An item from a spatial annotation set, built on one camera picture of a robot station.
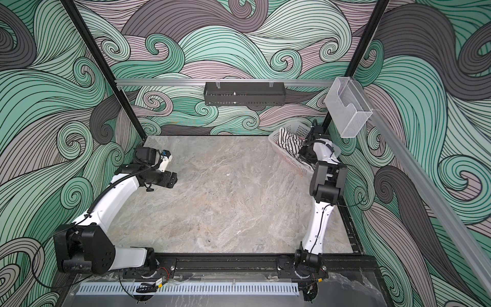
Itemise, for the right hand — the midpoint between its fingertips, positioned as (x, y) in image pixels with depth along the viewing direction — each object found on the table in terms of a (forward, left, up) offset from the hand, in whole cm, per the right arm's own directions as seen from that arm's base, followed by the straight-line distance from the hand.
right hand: (302, 157), depth 102 cm
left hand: (-17, +67, +10) cm, 70 cm away
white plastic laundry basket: (+21, -4, +1) cm, 21 cm away
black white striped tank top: (+8, +4, +2) cm, 10 cm away
